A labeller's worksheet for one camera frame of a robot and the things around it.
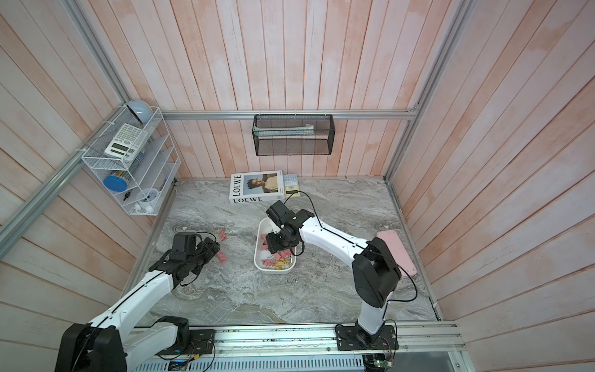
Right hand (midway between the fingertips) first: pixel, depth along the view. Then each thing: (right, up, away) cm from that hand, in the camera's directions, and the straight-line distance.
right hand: (274, 245), depth 85 cm
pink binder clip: (-23, +1, +13) cm, 26 cm away
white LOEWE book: (-11, +24, +27) cm, 38 cm away
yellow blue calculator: (+6, +24, +30) cm, 39 cm away
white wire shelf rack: (-45, +26, -3) cm, 52 cm away
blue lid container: (-53, +22, -9) cm, 58 cm away
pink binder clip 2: (-21, -6, +5) cm, 23 cm away
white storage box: (-3, -7, +1) cm, 7 cm away
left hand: (-23, -3, +2) cm, 24 cm away
